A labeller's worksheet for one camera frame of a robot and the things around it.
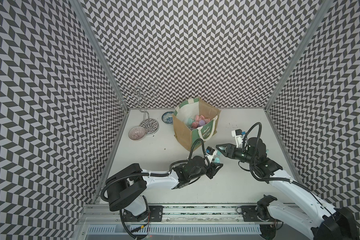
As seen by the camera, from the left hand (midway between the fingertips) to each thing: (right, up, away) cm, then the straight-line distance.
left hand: (219, 164), depth 77 cm
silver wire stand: (-43, +19, +30) cm, 55 cm away
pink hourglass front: (-8, +25, +24) cm, 36 cm away
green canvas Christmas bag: (-15, +31, +19) cm, 39 cm away
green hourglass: (-1, +3, -2) cm, 4 cm away
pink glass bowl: (-52, +14, +25) cm, 59 cm away
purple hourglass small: (-7, +22, +21) cm, 31 cm away
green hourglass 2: (-15, +22, +25) cm, 36 cm away
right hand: (-1, +8, -2) cm, 8 cm away
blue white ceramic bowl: (-32, +25, +32) cm, 51 cm away
